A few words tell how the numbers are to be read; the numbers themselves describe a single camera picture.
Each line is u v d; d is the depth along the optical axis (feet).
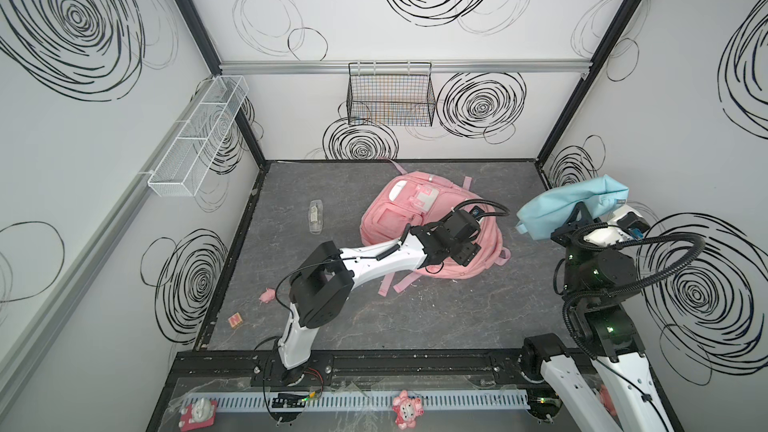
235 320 2.64
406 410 2.15
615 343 1.50
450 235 2.08
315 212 3.35
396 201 3.26
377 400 2.32
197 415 1.99
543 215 2.21
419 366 2.47
